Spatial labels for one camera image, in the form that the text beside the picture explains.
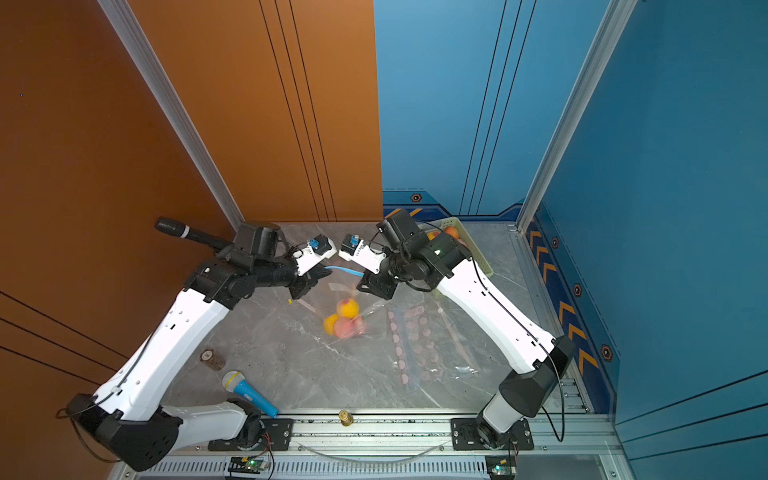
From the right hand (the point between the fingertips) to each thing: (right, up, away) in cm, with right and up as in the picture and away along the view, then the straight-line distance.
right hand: (367, 277), depth 69 cm
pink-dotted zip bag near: (+17, -21, +18) cm, 33 cm away
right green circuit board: (+32, -46, +2) cm, 56 cm away
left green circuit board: (-30, -45, +3) cm, 54 cm away
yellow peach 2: (-7, -10, +16) cm, 20 cm away
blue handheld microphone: (-36, -29, +10) cm, 47 cm away
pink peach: (-7, -15, +12) cm, 20 cm away
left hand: (-10, +3, +2) cm, 10 cm away
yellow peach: (-12, -15, +16) cm, 25 cm away
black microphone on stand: (-50, +11, +12) cm, 53 cm away
